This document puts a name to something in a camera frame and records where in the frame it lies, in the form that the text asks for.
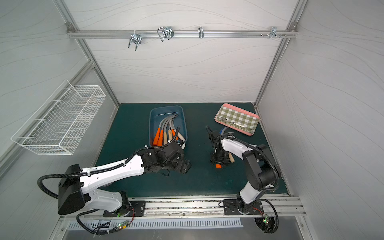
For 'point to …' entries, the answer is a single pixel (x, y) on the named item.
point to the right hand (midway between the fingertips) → (217, 163)
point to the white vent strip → (88, 225)
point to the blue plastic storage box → (156, 114)
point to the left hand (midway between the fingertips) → (184, 164)
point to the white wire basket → (61, 124)
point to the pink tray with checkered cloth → (238, 119)
